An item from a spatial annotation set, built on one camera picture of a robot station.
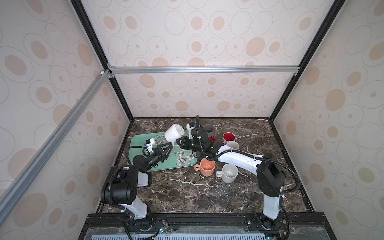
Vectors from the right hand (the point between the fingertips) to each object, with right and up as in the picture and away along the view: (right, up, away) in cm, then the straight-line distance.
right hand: (176, 141), depth 81 cm
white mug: (+34, +2, +20) cm, 39 cm away
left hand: (0, -3, -2) cm, 3 cm away
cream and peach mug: (+18, -17, +11) cm, 27 cm away
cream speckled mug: (+31, -20, +9) cm, 38 cm away
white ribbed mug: (-1, +5, -2) cm, 6 cm away
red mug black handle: (+22, 0, +19) cm, 29 cm away
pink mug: (+34, -3, +13) cm, 37 cm away
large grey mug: (+20, +7, +19) cm, 28 cm away
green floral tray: (0, -12, +16) cm, 20 cm away
